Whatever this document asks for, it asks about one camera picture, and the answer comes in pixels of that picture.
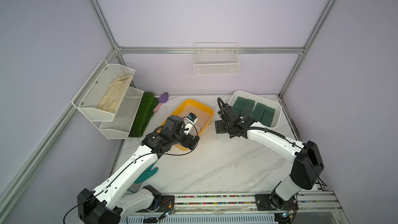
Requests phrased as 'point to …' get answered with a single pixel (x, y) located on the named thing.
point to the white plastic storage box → (276, 106)
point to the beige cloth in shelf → (112, 98)
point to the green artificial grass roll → (149, 103)
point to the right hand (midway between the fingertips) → (224, 126)
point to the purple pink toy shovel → (162, 98)
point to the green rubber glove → (148, 172)
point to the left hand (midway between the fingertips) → (189, 135)
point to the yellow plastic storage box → (197, 104)
